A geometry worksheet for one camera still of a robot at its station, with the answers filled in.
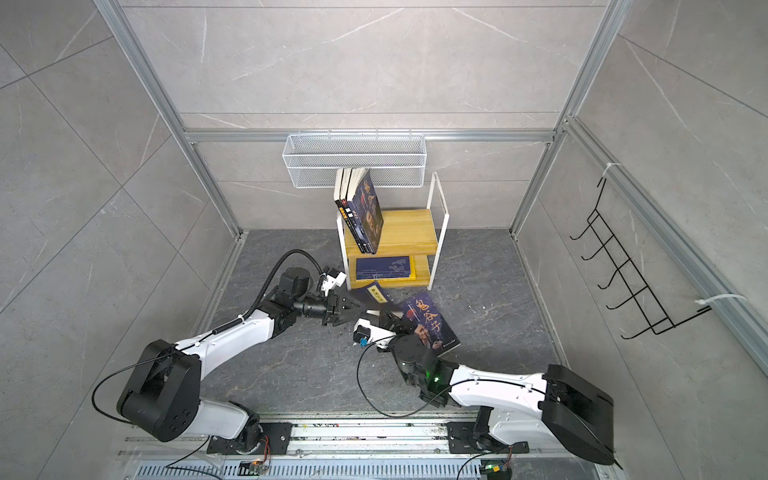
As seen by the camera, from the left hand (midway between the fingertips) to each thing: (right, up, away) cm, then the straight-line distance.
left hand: (362, 307), depth 77 cm
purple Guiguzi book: (+21, -9, +15) cm, 27 cm away
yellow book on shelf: (+15, +7, +23) cm, 29 cm away
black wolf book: (-1, +25, +1) cm, 25 cm away
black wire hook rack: (+63, +1, -15) cm, 65 cm away
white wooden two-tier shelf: (+13, +18, +13) cm, 26 cm away
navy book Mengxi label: (+3, +2, +21) cm, 21 cm away
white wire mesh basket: (+9, +46, +24) cm, 53 cm away
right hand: (+7, +1, -1) cm, 7 cm away
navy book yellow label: (+6, +9, +24) cm, 26 cm away
